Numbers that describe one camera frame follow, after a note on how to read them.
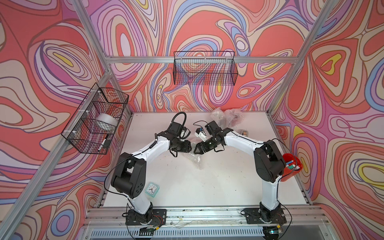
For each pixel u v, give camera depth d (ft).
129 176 1.49
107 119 2.41
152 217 2.40
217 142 2.34
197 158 2.82
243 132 3.33
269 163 1.66
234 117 3.42
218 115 3.52
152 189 2.63
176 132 2.34
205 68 3.15
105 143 2.36
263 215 2.15
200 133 2.77
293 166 2.58
